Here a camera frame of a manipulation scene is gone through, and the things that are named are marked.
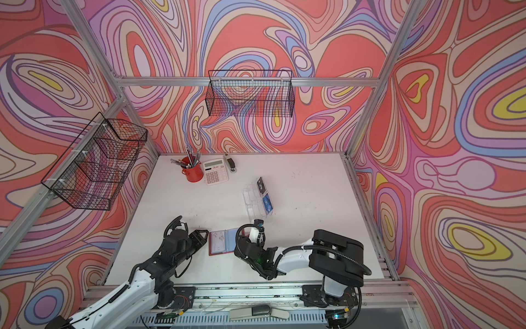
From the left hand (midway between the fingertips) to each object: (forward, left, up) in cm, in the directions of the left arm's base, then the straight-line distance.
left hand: (211, 232), depth 85 cm
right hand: (-3, -13, -3) cm, 14 cm away
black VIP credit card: (+21, -21, +5) cm, 30 cm away
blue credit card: (+11, -24, +5) cm, 27 cm away
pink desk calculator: (+35, +4, -1) cm, 35 cm away
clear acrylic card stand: (+14, -19, +1) cm, 24 cm away
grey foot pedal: (-28, -22, +2) cm, 35 cm away
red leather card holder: (-3, -4, -4) cm, 6 cm away
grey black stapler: (+39, -4, 0) cm, 39 cm away
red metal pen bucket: (+33, +15, -1) cm, 36 cm away
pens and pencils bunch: (+37, +17, +5) cm, 41 cm away
